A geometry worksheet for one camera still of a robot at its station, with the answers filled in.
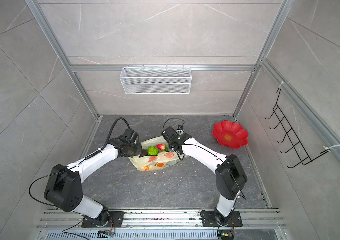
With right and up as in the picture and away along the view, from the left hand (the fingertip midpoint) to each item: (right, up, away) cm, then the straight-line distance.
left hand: (139, 146), depth 89 cm
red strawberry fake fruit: (+12, -1, +8) cm, 15 cm away
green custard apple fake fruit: (+7, -3, +4) cm, 9 cm away
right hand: (+23, +1, 0) cm, 23 cm away
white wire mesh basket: (+9, +44, +12) cm, 46 cm away
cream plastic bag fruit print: (+10, -9, -3) cm, 14 cm away
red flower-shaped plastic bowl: (+63, +6, +19) cm, 66 cm away
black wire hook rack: (+73, -1, -30) cm, 79 cm away
